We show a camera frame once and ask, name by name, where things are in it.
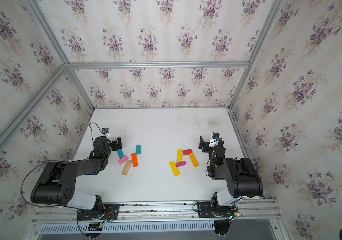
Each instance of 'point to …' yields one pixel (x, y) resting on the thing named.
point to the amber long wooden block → (193, 160)
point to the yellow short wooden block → (179, 155)
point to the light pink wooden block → (123, 159)
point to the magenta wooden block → (180, 164)
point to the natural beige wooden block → (126, 167)
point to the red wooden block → (186, 152)
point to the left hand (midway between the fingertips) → (113, 139)
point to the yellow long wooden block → (174, 168)
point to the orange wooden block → (134, 160)
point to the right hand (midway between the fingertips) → (212, 137)
